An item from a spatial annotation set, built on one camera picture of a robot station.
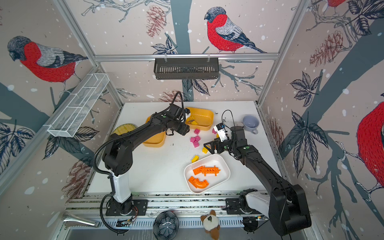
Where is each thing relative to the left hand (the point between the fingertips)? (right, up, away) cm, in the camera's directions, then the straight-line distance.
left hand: (185, 127), depth 91 cm
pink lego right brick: (+16, -1, -15) cm, 22 cm away
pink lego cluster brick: (+8, -8, +7) cm, 13 cm away
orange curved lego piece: (+7, -30, -11) cm, 33 cm away
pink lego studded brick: (+4, -9, +7) cm, 12 cm away
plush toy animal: (+13, -43, -24) cm, 50 cm away
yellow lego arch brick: (+5, +2, +14) cm, 15 cm away
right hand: (+14, -8, -9) cm, 19 cm away
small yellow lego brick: (+6, -19, -3) cm, 20 cm away
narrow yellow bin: (-18, -9, 0) cm, 20 cm away
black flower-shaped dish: (-7, -44, -23) cm, 50 cm away
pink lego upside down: (+7, -4, +11) cm, 13 cm away
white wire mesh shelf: (-56, +7, -17) cm, 59 cm away
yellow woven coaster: (-45, -2, +14) cm, 47 cm away
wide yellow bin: (+13, +5, +19) cm, 24 cm away
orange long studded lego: (+12, -24, -7) cm, 28 cm away
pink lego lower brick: (+7, -11, +5) cm, 14 cm away
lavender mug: (+46, +2, +15) cm, 49 cm away
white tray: (+18, -20, -3) cm, 27 cm away
